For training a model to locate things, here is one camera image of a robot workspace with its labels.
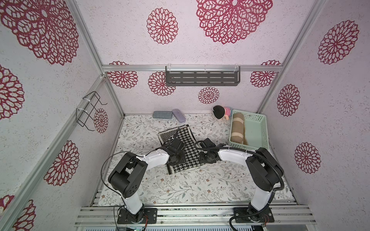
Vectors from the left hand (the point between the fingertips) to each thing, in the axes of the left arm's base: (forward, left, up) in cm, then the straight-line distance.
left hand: (182, 160), depth 93 cm
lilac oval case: (+39, +3, +1) cm, 39 cm away
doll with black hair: (+40, -30, +3) cm, 50 cm away
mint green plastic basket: (+27, -57, -5) cm, 63 cm away
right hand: (+2, -12, -1) cm, 12 cm away
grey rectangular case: (+40, +17, +1) cm, 43 cm away
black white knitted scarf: (+1, -7, +1) cm, 7 cm away
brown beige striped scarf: (+18, -40, +3) cm, 44 cm away
